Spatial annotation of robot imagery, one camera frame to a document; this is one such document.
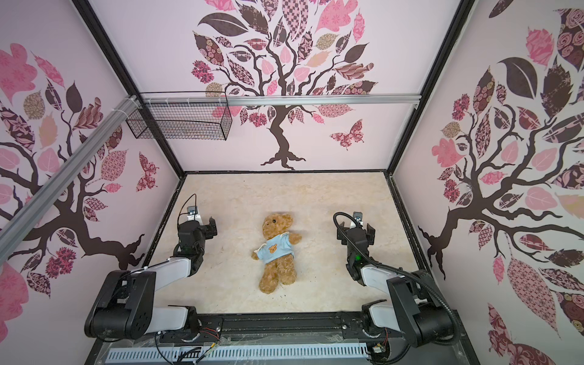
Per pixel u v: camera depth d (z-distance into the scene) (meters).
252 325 0.75
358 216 0.76
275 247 0.83
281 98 0.94
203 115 0.95
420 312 0.42
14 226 0.50
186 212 0.76
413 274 0.46
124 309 0.42
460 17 0.70
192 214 0.76
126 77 0.83
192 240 0.68
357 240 0.66
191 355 0.72
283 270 0.76
